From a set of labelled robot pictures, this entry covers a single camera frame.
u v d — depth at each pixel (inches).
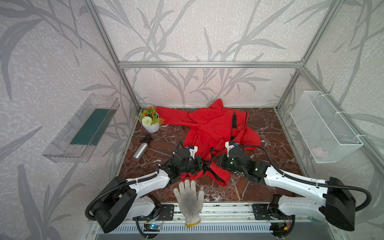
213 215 29.0
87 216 16.1
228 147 28.6
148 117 37.1
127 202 16.3
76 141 24.8
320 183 17.2
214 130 39.0
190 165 27.8
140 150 36.8
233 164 23.5
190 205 29.9
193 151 30.9
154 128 39.9
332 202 15.7
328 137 23.9
